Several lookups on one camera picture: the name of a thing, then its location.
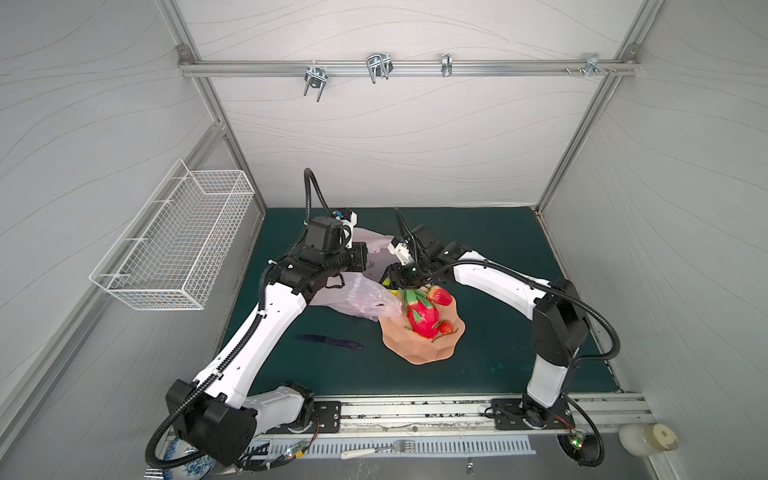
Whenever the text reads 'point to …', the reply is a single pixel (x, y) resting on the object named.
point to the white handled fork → (401, 446)
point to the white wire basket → (175, 252)
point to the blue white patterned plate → (196, 468)
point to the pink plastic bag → (363, 293)
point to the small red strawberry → (446, 327)
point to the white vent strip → (332, 446)
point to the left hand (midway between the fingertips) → (372, 245)
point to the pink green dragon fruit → (423, 318)
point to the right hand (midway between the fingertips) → (389, 276)
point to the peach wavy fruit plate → (401, 340)
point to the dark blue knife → (330, 340)
